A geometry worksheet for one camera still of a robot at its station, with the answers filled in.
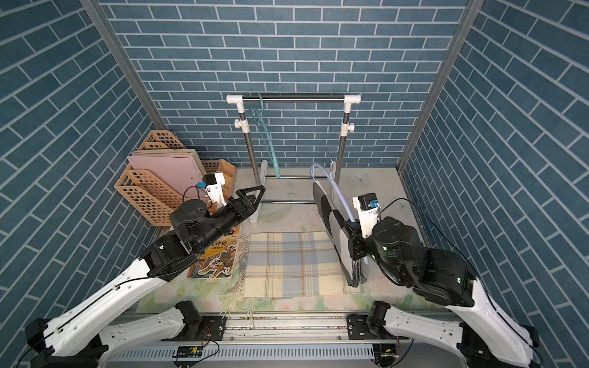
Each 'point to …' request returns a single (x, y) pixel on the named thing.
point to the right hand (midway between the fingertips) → (348, 224)
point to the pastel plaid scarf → (293, 264)
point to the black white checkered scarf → (333, 222)
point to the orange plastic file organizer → (156, 202)
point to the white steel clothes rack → (294, 136)
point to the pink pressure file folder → (179, 173)
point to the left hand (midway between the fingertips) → (269, 194)
